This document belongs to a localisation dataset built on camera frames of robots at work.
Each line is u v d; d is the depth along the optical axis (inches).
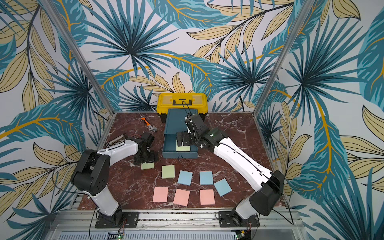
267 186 15.9
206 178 34.6
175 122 33.5
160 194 32.3
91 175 18.5
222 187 33.6
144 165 36.2
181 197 31.6
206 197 31.5
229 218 28.8
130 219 28.9
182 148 32.0
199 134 21.3
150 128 43.1
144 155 30.8
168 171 35.4
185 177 34.8
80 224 29.4
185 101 41.4
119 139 39.6
